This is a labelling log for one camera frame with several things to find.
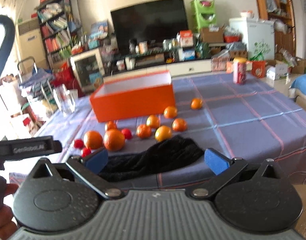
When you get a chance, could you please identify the person's left hand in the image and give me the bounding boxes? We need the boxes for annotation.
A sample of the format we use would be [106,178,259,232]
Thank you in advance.
[0,183,20,240]

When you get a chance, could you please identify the small red fruit bottom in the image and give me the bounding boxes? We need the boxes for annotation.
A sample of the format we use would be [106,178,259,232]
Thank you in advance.
[81,147,92,158]

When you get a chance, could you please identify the small red fruit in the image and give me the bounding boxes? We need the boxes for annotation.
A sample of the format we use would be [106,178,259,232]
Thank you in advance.
[81,147,92,158]
[73,139,84,150]
[121,128,133,140]

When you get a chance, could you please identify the small red fruit left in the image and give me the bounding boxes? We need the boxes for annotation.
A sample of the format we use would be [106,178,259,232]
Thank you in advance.
[73,139,84,150]

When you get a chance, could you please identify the orange left front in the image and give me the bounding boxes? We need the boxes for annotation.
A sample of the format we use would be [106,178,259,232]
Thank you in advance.
[83,131,103,150]

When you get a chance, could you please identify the large orange front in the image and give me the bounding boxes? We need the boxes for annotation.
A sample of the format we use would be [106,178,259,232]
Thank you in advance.
[104,129,125,152]

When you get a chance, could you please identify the small orange behind large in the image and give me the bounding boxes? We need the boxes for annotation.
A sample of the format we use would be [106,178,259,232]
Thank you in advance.
[105,121,117,132]

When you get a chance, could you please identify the small red fruit centre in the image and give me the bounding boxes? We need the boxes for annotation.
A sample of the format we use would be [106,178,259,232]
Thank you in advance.
[121,128,133,140]

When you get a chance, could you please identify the blue plaid bedsheet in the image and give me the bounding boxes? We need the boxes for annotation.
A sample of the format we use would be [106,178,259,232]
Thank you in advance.
[9,71,306,190]

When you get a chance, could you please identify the black cloth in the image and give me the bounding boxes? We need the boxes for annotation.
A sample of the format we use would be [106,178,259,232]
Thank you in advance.
[98,135,205,182]

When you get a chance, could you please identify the orange right middle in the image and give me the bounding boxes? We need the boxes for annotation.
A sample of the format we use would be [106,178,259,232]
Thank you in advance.
[172,118,187,132]

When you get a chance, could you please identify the orange centre front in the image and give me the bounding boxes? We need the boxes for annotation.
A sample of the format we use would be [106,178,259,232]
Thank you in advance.
[136,124,152,139]

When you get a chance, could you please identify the orange far right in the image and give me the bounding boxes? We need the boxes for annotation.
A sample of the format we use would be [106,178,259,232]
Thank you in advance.
[190,98,203,110]

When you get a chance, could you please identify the yellowish orange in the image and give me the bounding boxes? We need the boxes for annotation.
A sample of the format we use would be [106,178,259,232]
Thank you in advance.
[155,126,173,142]

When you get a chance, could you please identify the clear glass jar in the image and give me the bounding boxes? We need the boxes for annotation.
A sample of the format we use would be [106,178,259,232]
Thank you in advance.
[53,85,75,115]

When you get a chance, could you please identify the orange centre back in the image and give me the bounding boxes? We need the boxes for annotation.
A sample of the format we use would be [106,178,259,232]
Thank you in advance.
[146,115,160,129]

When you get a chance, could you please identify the orange near box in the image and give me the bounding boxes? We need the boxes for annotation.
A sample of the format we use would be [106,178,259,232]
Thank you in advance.
[163,106,178,119]

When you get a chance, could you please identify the black handheld device left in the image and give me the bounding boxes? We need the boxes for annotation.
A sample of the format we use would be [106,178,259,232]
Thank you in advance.
[0,136,62,161]

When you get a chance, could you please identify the red bag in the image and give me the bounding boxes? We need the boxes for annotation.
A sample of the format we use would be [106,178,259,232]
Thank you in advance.
[53,67,79,90]

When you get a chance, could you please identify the orange cardboard box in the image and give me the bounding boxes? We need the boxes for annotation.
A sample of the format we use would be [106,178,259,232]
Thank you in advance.
[90,70,175,122]

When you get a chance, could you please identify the white glass door cabinet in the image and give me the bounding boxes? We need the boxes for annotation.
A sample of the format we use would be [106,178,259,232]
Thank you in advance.
[70,48,105,93]

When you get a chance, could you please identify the red can yellow lid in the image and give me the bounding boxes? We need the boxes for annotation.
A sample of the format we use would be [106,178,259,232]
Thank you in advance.
[233,57,247,85]

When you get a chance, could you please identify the white tv stand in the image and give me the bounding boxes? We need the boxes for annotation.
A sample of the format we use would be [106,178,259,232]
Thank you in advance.
[104,59,213,78]

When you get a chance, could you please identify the brown cardboard box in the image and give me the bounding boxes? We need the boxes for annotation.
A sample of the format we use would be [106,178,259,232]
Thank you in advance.
[200,27,224,43]

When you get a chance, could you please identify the white air conditioner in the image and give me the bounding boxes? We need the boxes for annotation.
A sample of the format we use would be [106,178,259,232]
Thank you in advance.
[17,17,49,69]

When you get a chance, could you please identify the white chest freezer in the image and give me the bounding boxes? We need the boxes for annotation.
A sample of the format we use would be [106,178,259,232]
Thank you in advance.
[229,17,275,61]

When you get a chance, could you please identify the black bookshelf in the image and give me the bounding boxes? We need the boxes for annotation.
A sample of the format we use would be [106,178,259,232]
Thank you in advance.
[35,0,82,69]

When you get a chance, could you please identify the green stacked bins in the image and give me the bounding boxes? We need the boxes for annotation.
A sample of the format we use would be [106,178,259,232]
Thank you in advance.
[190,0,218,31]

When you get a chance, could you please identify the black flat television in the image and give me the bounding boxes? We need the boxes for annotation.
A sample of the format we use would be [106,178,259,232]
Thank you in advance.
[111,0,188,54]

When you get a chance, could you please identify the wooden shelf right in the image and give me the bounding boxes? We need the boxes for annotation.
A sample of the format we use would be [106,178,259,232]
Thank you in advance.
[257,0,296,56]

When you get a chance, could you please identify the white wire cart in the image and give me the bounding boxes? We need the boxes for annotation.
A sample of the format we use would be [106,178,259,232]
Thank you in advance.
[17,56,58,122]

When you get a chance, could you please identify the black cable loop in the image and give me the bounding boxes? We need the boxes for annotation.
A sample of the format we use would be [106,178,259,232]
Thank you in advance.
[0,15,16,91]

